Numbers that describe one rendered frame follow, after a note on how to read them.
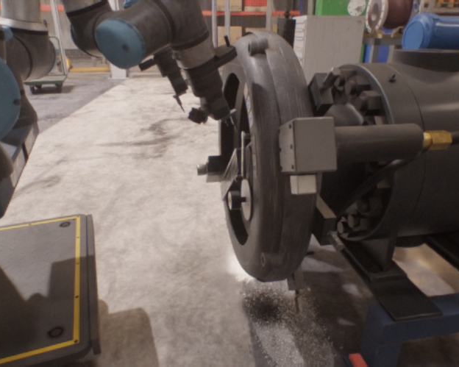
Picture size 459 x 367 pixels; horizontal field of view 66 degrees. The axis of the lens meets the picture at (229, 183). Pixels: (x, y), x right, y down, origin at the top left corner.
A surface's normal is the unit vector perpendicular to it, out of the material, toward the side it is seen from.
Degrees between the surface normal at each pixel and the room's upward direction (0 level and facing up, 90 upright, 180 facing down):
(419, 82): 31
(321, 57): 90
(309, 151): 68
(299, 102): 53
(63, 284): 0
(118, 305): 0
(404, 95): 40
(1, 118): 95
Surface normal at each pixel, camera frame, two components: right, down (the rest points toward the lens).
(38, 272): 0.00, -0.92
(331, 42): 0.07, 0.40
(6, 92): 0.69, 0.36
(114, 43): -0.59, 0.66
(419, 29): -0.98, 0.07
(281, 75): 0.10, -0.43
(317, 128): 0.16, 0.01
